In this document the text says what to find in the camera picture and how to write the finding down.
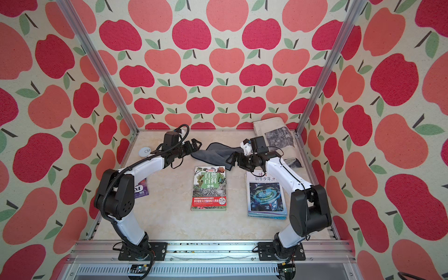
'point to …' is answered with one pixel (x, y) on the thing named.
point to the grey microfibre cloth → (217, 154)
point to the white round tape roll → (144, 151)
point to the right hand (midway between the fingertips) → (234, 165)
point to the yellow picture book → (277, 215)
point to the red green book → (209, 191)
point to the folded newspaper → (280, 139)
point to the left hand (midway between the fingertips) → (198, 148)
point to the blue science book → (266, 196)
